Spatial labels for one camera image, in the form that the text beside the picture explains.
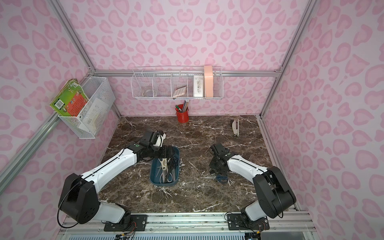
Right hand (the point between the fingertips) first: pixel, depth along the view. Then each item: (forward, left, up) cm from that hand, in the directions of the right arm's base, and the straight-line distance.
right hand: (212, 165), depth 90 cm
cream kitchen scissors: (-3, +28, +1) cm, 28 cm away
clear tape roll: (+35, +40, +27) cm, 60 cm away
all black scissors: (+2, +24, +1) cm, 24 cm away
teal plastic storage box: (-4, +34, -2) cm, 34 cm away
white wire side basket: (+29, +66, +28) cm, 78 cm away
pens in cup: (+43, +21, +7) cm, 49 cm away
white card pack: (+39, +9, +29) cm, 49 cm away
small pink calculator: (+38, +20, +26) cm, 50 cm away
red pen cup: (+40, +21, -1) cm, 45 cm away
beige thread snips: (+31, -18, -1) cm, 36 cm away
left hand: (+4, +24, +11) cm, 27 cm away
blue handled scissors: (-7, -6, -2) cm, 9 cm away
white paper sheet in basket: (+16, +66, +26) cm, 73 cm away
